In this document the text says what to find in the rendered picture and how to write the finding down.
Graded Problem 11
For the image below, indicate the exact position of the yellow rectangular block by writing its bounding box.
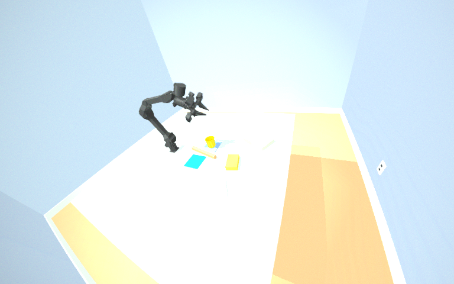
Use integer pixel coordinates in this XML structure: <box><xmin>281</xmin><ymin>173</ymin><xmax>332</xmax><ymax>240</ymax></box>
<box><xmin>225</xmin><ymin>154</ymin><xmax>239</xmax><ymax>171</ymax></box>

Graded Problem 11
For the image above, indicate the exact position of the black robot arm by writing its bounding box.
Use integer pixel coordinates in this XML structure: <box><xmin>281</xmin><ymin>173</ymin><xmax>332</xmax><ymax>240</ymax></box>
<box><xmin>139</xmin><ymin>82</ymin><xmax>195</xmax><ymax>153</ymax></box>

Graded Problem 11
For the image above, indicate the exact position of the yellow cup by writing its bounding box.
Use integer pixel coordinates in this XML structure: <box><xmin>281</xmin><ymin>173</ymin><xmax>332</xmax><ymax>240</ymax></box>
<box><xmin>205</xmin><ymin>136</ymin><xmax>216</xmax><ymax>148</ymax></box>

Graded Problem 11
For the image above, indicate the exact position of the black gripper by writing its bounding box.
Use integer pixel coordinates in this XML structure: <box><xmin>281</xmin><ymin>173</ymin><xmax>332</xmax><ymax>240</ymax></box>
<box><xmin>181</xmin><ymin>92</ymin><xmax>209</xmax><ymax>122</ymax></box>

